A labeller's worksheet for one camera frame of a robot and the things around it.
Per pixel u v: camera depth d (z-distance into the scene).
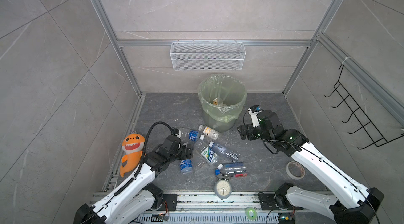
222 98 1.03
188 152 0.72
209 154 0.83
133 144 0.83
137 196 0.59
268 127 0.54
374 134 0.60
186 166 0.80
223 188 0.74
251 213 0.71
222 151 0.86
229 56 1.00
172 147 0.61
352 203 0.38
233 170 0.84
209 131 0.93
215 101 1.01
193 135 0.90
